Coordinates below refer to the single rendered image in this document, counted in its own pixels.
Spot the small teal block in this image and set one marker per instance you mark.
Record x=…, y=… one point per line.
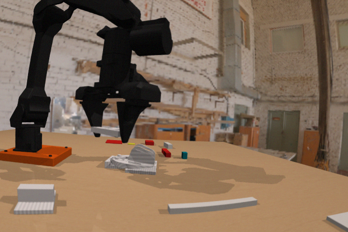
x=184, y=155

